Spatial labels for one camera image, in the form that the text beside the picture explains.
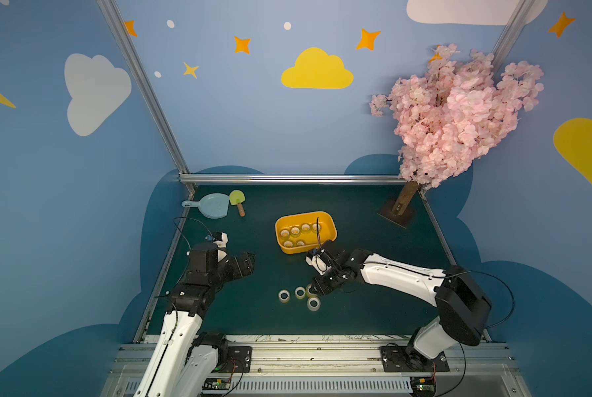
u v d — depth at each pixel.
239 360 0.75
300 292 0.88
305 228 1.05
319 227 1.07
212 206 1.15
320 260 0.71
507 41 0.75
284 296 0.87
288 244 0.99
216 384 0.72
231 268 0.67
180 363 0.45
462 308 0.44
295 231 1.04
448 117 0.63
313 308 0.84
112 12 0.69
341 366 0.74
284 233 1.04
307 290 0.87
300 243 0.99
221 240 0.69
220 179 1.26
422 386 0.73
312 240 1.01
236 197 1.19
